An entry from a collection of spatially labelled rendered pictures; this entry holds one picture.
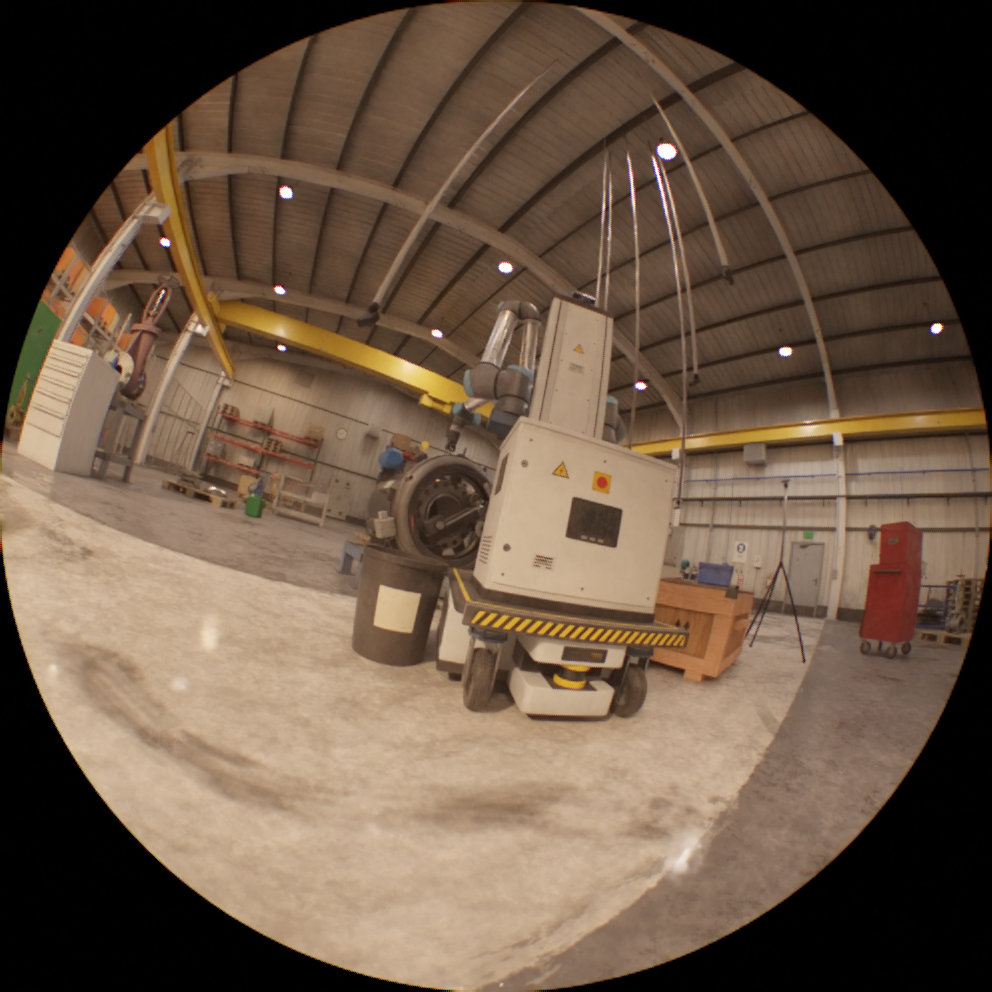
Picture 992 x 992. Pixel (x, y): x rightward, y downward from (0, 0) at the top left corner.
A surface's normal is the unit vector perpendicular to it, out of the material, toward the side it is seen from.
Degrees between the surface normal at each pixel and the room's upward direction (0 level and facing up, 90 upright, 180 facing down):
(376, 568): 93
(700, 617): 90
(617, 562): 90
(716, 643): 90
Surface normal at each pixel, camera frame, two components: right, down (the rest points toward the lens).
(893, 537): -0.98, -0.22
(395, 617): 0.28, -0.04
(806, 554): -0.82, -0.26
